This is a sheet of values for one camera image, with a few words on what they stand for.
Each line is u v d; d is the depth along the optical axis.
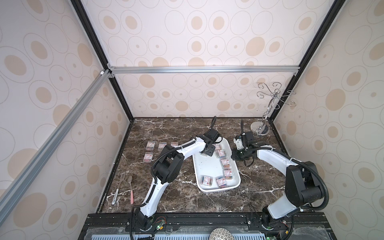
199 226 0.73
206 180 0.85
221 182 0.85
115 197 0.81
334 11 0.69
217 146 1.00
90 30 0.75
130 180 0.87
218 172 0.92
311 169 0.44
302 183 0.46
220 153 0.97
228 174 0.87
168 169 0.56
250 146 0.67
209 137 0.78
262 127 1.10
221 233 0.69
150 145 1.00
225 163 0.92
